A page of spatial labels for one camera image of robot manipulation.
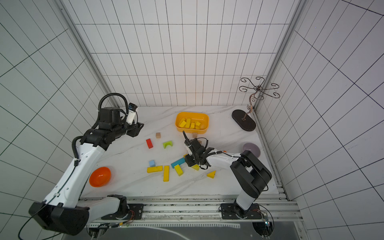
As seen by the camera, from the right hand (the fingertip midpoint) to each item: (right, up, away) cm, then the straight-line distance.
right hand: (188, 155), depth 92 cm
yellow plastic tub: (+9, +24, +21) cm, 34 cm away
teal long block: (-6, -4, -2) cm, 7 cm away
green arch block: (-15, +6, +6) cm, 17 cm away
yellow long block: (-5, +23, +18) cm, 29 cm away
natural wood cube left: (-22, +12, +10) cm, 26 cm away
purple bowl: (+41, +5, 0) cm, 41 cm away
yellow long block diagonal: (-1, +20, +15) cm, 25 cm away
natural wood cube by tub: (+4, +12, +8) cm, 15 cm away
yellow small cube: (+6, +19, +14) cm, 24 cm away
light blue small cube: (-22, -4, -3) cm, 23 cm away
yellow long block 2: (-20, -7, -5) cm, 22 cm away
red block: (-26, +7, +5) cm, 27 cm away
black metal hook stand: (+41, +23, +18) cm, 51 cm away
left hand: (-27, +19, -16) cm, 37 cm away
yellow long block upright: (-13, -10, -6) cm, 18 cm away
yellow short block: (-5, -8, -6) cm, 11 cm away
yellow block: (+2, +18, +15) cm, 24 cm away
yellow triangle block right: (+14, -9, -7) cm, 18 cm away
